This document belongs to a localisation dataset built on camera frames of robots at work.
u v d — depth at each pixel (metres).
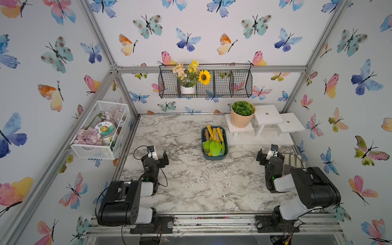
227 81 0.99
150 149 0.76
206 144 0.98
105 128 0.66
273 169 0.71
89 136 0.60
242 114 0.84
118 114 0.79
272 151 0.77
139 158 0.72
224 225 0.76
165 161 0.84
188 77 0.87
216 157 0.96
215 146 0.96
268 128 0.94
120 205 0.44
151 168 0.70
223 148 0.96
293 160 0.93
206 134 1.02
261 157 0.83
